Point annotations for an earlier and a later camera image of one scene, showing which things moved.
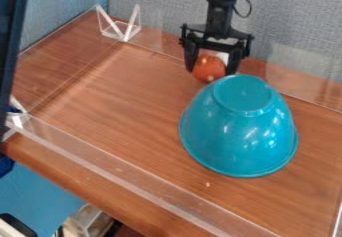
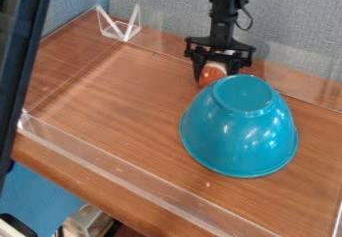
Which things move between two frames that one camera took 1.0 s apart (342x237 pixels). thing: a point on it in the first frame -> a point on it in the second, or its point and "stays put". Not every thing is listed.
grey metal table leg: x=88 y=222 stays put
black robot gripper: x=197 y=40 -> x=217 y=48
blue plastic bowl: x=236 y=127 stays put
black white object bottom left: x=13 y=228 stays put
